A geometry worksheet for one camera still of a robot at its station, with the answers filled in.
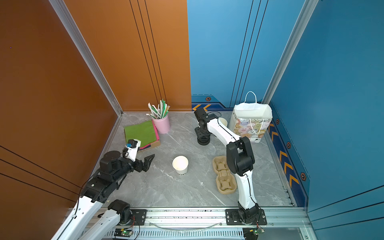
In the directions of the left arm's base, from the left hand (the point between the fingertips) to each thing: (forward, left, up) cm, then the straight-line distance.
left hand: (146, 150), depth 73 cm
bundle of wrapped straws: (+33, -1, -6) cm, 34 cm away
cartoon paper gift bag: (+17, -55, +5) cm, 57 cm away
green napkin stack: (+26, +12, -18) cm, 34 cm away
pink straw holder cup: (+29, -1, -15) cm, 33 cm away
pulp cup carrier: (-8, -42, -19) cm, 47 cm away
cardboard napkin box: (+15, +4, -18) cm, 24 cm away
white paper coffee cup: (-1, -16, -13) cm, 20 cm away
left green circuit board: (-31, +11, -23) cm, 40 cm away
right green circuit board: (-30, -54, -21) cm, 65 cm away
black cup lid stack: (+19, -29, -18) cm, 39 cm away
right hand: (+22, -29, -13) cm, 38 cm away
